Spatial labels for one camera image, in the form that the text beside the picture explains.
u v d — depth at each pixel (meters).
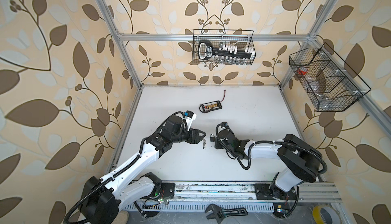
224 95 1.15
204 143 0.91
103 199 0.38
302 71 0.87
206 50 0.85
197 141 0.68
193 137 0.67
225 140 0.67
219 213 0.68
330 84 0.73
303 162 0.45
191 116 0.70
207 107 1.07
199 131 0.70
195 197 0.74
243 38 0.91
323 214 0.69
